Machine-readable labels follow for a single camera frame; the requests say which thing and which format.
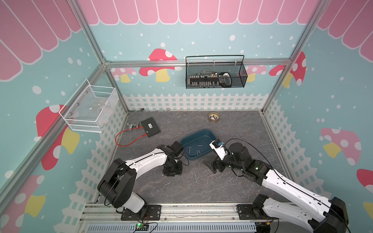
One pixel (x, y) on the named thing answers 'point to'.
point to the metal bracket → (130, 126)
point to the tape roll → (213, 117)
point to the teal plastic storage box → (198, 144)
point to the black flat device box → (150, 127)
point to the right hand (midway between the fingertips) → (209, 156)
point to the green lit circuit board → (142, 226)
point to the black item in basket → (225, 79)
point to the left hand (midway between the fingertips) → (178, 176)
